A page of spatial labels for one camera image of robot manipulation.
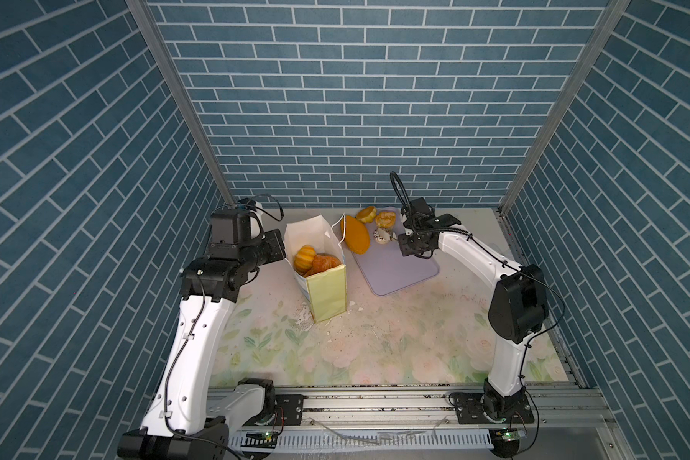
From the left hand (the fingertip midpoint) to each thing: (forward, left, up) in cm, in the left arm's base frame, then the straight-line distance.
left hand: (285, 237), depth 69 cm
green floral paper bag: (-8, -10, -12) cm, 17 cm away
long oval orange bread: (+27, -18, -32) cm, 46 cm away
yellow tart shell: (+34, -23, -27) cm, 49 cm away
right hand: (+13, -34, -19) cm, 41 cm away
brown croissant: (+4, -8, -16) cm, 18 cm away
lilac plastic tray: (+12, -29, -32) cm, 45 cm away
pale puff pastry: (+32, -30, -28) cm, 52 cm away
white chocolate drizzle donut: (+23, -28, -27) cm, 45 cm away
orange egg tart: (+7, -1, -20) cm, 21 cm away
